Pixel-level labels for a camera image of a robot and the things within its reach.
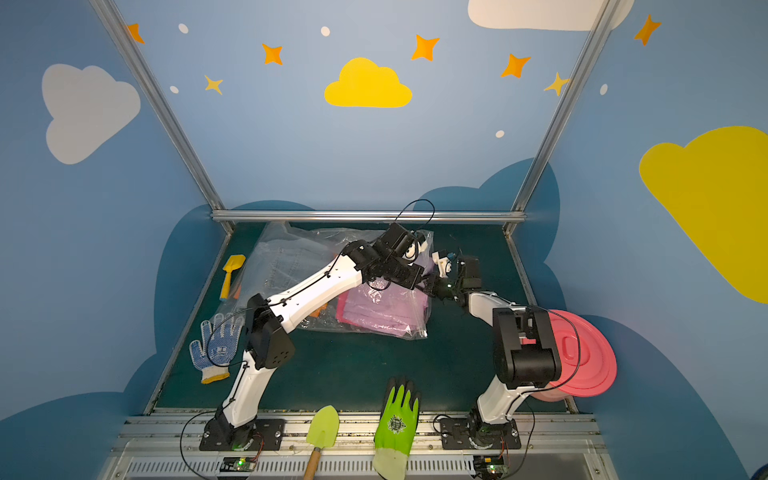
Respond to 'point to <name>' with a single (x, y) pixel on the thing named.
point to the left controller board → (234, 464)
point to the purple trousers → (388, 307)
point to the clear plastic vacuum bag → (288, 252)
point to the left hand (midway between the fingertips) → (427, 277)
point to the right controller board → (489, 466)
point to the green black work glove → (397, 429)
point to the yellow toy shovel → (233, 262)
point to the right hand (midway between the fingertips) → (417, 279)
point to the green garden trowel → (323, 432)
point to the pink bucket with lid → (588, 360)
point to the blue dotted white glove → (220, 346)
